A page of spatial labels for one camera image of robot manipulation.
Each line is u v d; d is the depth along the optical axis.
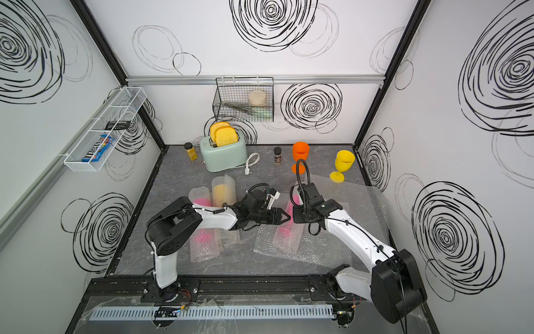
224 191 0.93
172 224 0.53
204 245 0.77
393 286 0.40
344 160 0.95
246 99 0.89
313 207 0.64
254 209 0.73
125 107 0.91
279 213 0.79
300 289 0.75
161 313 0.72
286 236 0.79
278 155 1.08
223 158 1.04
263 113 0.96
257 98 0.90
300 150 0.99
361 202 0.97
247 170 1.07
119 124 0.78
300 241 0.82
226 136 0.99
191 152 1.09
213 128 0.97
